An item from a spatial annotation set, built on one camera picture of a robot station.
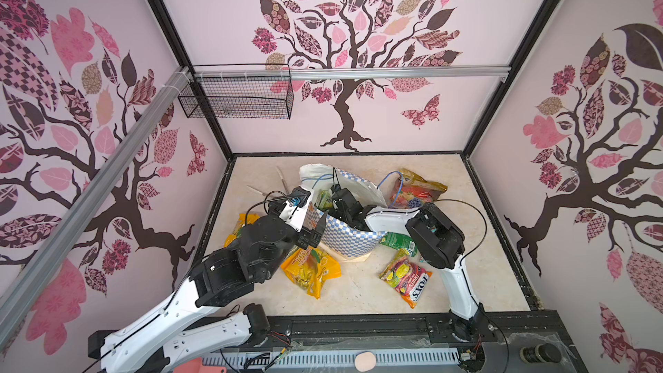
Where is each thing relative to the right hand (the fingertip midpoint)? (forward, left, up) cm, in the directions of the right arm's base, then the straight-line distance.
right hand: (327, 211), depth 98 cm
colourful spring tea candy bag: (0, +1, +8) cm, 8 cm away
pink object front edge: (-48, +34, +1) cm, 59 cm away
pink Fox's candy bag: (-27, -25, +2) cm, 37 cm away
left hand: (-19, +3, +32) cm, 38 cm away
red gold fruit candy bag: (+6, -33, +4) cm, 34 cm away
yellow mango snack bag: (-24, +5, +6) cm, 25 cm away
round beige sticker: (-48, -11, -1) cm, 49 cm away
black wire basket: (+55, +42, +16) cm, 71 cm away
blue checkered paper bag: (-19, -6, +15) cm, 25 cm away
